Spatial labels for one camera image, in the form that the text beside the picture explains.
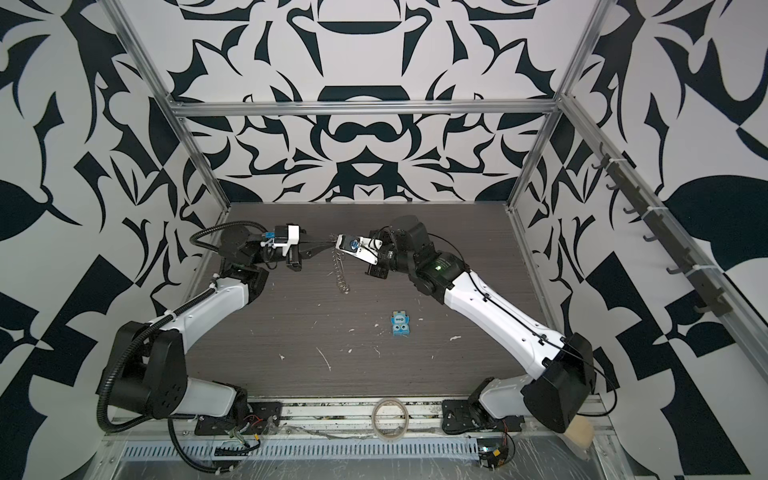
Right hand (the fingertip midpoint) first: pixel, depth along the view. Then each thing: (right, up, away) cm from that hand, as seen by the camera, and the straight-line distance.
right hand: (356, 240), depth 71 cm
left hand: (-5, +2, -2) cm, 6 cm away
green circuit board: (+32, -50, +1) cm, 59 cm away
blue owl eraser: (+11, -25, +18) cm, 33 cm away
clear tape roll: (+12, -44, +3) cm, 46 cm away
